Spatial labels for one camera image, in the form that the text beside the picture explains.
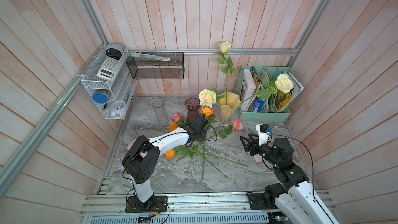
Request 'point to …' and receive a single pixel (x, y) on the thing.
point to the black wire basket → (144, 68)
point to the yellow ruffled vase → (227, 104)
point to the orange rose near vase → (210, 114)
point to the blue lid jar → (100, 98)
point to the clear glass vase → (160, 110)
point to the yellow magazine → (283, 99)
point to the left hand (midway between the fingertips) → (199, 135)
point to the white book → (249, 89)
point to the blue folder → (258, 104)
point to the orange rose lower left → (201, 151)
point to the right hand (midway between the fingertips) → (244, 134)
